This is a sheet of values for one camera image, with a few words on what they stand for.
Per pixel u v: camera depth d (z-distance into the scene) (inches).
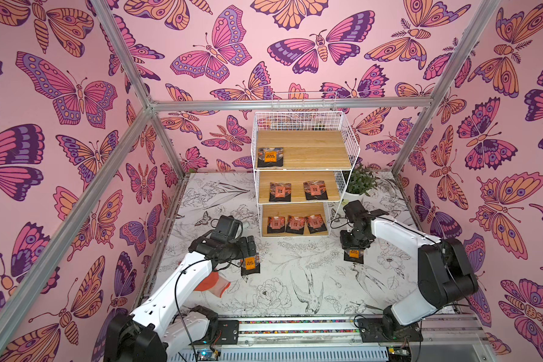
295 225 38.7
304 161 26.7
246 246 28.5
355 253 36.2
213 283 33.1
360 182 35.9
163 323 16.2
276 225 38.9
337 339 28.7
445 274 17.7
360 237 29.5
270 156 26.9
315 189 31.8
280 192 31.4
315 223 39.0
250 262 35.2
